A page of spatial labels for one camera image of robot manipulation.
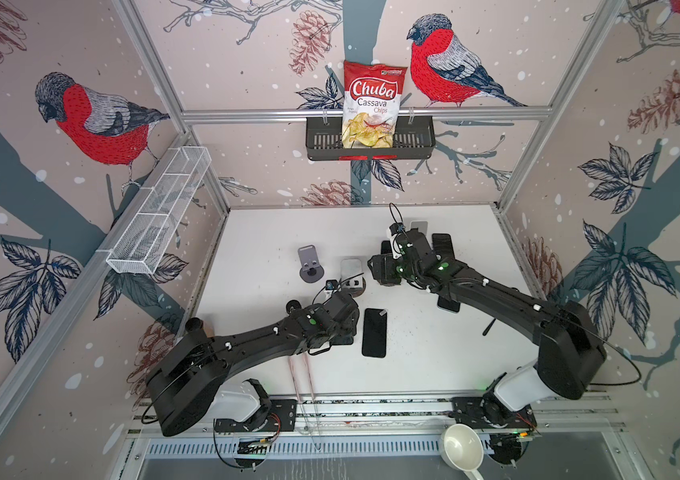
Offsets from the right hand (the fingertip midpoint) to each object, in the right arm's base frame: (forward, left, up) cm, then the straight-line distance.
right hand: (376, 265), depth 85 cm
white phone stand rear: (+20, -16, -5) cm, 26 cm away
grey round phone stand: (+6, +22, -13) cm, 26 cm away
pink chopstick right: (-32, +16, -17) cm, 40 cm away
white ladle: (-41, -20, -15) cm, 48 cm away
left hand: (-13, +8, -9) cm, 18 cm away
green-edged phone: (-17, +8, -12) cm, 23 cm away
